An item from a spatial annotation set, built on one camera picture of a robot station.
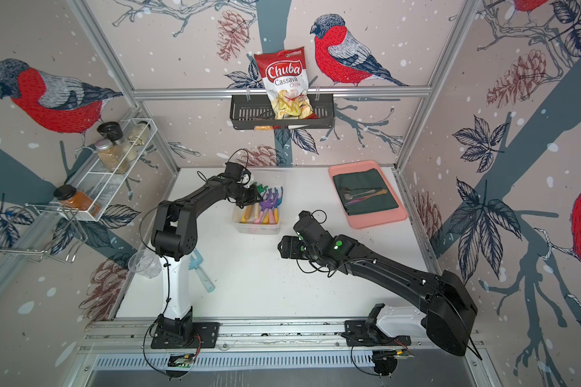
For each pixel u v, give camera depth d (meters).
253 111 0.95
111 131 0.74
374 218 1.06
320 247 0.58
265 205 1.03
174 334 0.67
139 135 0.84
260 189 1.04
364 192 1.10
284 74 0.81
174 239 0.57
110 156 0.71
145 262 0.88
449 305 0.39
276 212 1.02
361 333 0.73
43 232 0.58
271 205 1.03
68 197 0.59
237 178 0.86
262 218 1.00
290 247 0.67
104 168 0.75
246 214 1.00
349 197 1.07
